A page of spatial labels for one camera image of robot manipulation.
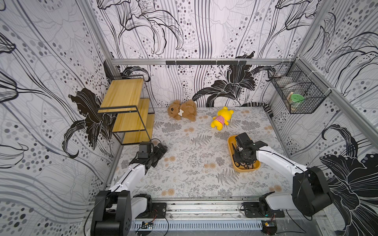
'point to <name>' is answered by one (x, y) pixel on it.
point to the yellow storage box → (241, 168)
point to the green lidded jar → (296, 97)
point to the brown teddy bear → (186, 109)
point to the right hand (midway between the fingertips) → (239, 156)
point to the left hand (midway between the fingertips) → (166, 153)
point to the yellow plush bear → (222, 116)
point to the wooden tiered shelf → (128, 98)
